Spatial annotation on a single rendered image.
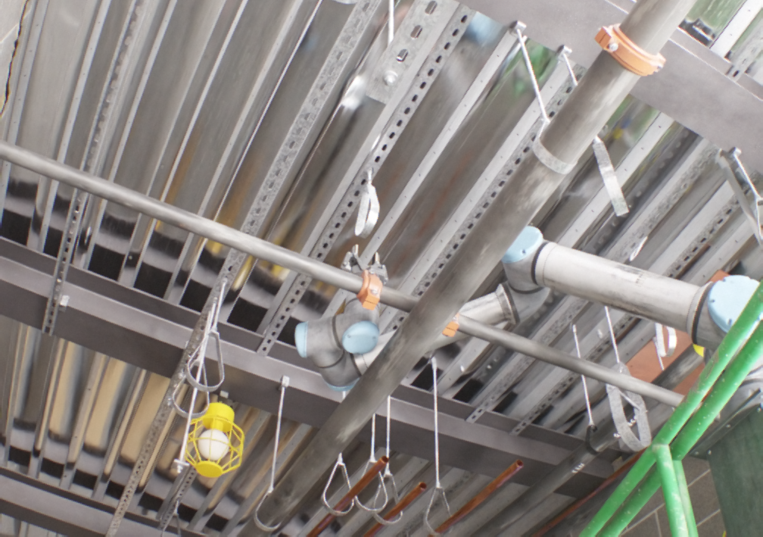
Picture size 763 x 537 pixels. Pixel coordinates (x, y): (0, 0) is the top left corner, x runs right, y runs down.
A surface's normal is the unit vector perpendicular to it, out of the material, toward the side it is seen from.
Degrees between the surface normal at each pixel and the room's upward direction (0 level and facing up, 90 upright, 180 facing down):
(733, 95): 180
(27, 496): 90
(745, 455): 90
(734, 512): 90
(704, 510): 90
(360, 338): 175
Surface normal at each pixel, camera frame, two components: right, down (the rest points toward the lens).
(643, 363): -0.02, 0.66
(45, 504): 0.44, -0.66
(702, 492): -0.90, -0.34
